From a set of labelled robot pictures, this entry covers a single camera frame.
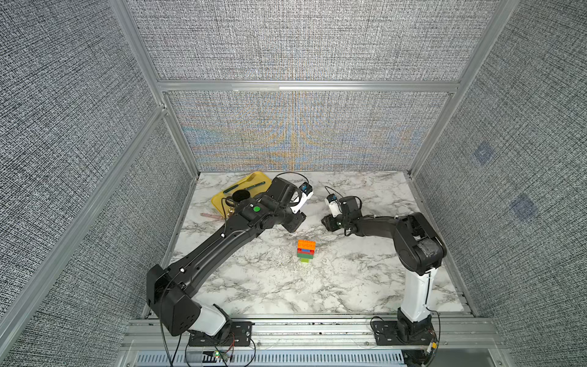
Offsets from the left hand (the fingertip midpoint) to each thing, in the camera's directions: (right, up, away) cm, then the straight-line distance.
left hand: (302, 211), depth 75 cm
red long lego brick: (+2, -15, +6) cm, 16 cm away
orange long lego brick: (+3, -15, +18) cm, 24 cm away
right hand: (+12, -2, +26) cm, 29 cm away
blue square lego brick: (+1, -14, +6) cm, 16 cm away
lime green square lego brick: (+2, -20, +14) cm, 25 cm away
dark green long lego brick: (+2, -18, +14) cm, 23 cm away
